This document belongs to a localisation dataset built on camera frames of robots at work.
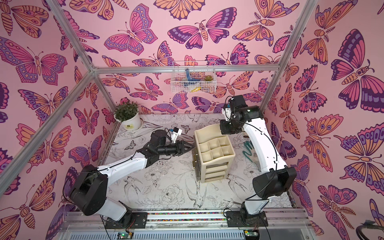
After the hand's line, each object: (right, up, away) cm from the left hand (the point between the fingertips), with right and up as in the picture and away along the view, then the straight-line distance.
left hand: (194, 148), depth 78 cm
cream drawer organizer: (+10, -1, -7) cm, 12 cm away
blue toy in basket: (-2, +39, +15) cm, 42 cm away
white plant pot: (-44, +13, +25) cm, 53 cm away
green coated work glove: (+36, 0, +23) cm, 43 cm away
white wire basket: (-1, +43, +17) cm, 46 cm away
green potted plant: (-45, +22, +20) cm, 54 cm away
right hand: (+16, +10, 0) cm, 19 cm away
